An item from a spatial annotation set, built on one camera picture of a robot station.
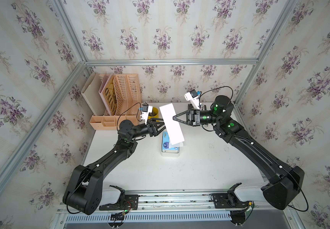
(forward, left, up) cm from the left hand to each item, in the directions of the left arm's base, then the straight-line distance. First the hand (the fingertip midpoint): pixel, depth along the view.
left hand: (168, 127), depth 66 cm
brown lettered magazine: (+32, +39, -11) cm, 52 cm away
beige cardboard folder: (+31, +48, -6) cm, 57 cm away
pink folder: (+43, +41, -3) cm, 59 cm away
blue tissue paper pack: (+3, 0, -25) cm, 26 cm away
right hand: (-4, -3, +10) cm, 11 cm away
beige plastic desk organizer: (+47, +32, -30) cm, 64 cm away
